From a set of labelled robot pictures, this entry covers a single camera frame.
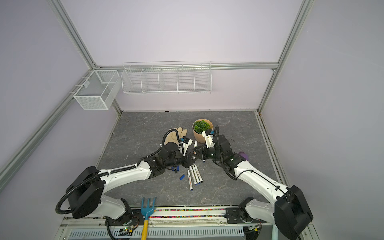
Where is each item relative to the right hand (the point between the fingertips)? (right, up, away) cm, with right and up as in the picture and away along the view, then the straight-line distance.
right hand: (194, 150), depth 78 cm
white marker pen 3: (-1, -17, +9) cm, 19 cm away
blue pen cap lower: (-7, -18, +9) cm, 21 cm away
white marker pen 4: (+2, -16, +9) cm, 18 cm away
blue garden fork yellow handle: (-25, -31, -3) cm, 40 cm away
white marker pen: (0, +2, 0) cm, 2 cm away
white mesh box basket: (-64, +36, +20) cm, 76 cm away
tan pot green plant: (+2, +13, +18) cm, 22 cm away
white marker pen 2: (-3, -19, +6) cm, 20 cm away
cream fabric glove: (-17, +5, +27) cm, 32 cm away
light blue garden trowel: (+37, -37, -10) cm, 53 cm away
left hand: (+2, -5, 0) cm, 5 cm away
